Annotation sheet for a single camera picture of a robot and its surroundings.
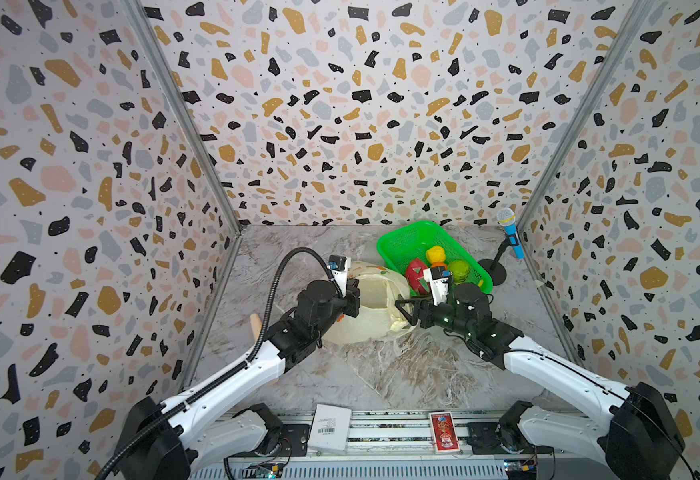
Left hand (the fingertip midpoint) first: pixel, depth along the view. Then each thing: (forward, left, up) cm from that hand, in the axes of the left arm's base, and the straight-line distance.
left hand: (359, 275), depth 74 cm
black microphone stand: (+20, -49, -26) cm, 59 cm away
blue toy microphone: (+22, -45, -1) cm, 50 cm away
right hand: (-4, -10, -5) cm, 12 cm away
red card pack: (-30, -21, -25) cm, 44 cm away
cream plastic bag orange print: (-7, -5, -8) cm, 12 cm away
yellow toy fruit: (+24, -27, -21) cm, 42 cm away
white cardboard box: (-29, +7, -22) cm, 37 cm away
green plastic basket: (+34, -19, -26) cm, 46 cm away
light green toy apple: (+14, -33, -18) cm, 40 cm away
